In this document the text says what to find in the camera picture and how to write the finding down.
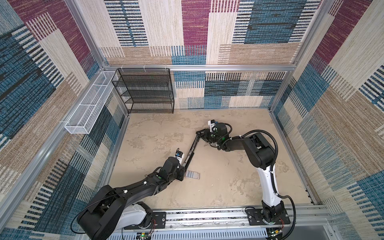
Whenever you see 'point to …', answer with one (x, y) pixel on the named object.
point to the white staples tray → (192, 174)
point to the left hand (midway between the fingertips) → (184, 165)
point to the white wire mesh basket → (86, 116)
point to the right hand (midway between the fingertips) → (196, 134)
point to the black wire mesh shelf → (145, 90)
